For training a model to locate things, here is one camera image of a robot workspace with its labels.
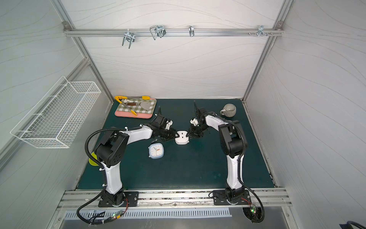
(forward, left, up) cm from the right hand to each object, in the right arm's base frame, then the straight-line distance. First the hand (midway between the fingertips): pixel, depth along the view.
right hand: (188, 135), depth 96 cm
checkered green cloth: (+27, +42, 0) cm, 50 cm away
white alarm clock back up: (-3, +4, +1) cm, 5 cm away
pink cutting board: (+19, +51, -2) cm, 54 cm away
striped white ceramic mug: (+25, -31, 0) cm, 40 cm away
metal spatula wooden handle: (+28, +37, -1) cm, 46 cm away
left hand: (-2, +6, +1) cm, 7 cm away
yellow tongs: (+33, +60, +2) cm, 69 cm away
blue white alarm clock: (-12, +20, +1) cm, 23 cm away
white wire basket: (-11, +64, +30) cm, 72 cm away
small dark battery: (-5, +23, 0) cm, 23 cm away
